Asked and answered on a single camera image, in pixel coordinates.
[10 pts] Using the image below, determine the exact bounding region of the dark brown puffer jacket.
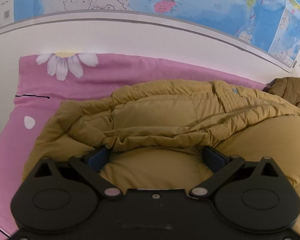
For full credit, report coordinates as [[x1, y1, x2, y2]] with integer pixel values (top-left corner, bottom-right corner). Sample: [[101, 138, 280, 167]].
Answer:
[[268, 77, 300, 108]]

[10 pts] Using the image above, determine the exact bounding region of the pink floral bed sheet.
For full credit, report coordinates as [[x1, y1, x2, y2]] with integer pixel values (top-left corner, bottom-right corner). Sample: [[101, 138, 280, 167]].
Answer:
[[0, 54, 267, 239]]

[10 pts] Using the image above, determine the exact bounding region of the tan puffer jacket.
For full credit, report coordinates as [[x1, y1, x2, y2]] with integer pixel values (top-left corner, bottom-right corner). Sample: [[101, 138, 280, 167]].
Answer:
[[21, 79, 300, 235]]

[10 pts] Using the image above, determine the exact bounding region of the colourful wall map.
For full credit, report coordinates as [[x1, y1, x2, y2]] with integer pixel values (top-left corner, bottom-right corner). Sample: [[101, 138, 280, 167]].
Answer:
[[0, 0, 300, 67]]

